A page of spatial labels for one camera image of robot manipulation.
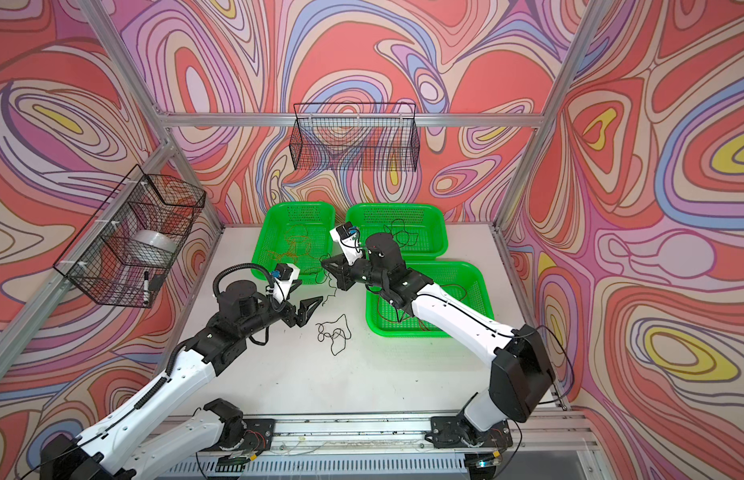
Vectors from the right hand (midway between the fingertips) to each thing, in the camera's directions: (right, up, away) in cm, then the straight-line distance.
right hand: (326, 268), depth 73 cm
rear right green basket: (+30, +13, +45) cm, 56 cm away
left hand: (-4, -5, +1) cm, 6 cm away
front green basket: (+40, -5, +21) cm, 46 cm away
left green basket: (-11, +18, +46) cm, 51 cm away
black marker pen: (-44, -6, -2) cm, 44 cm away
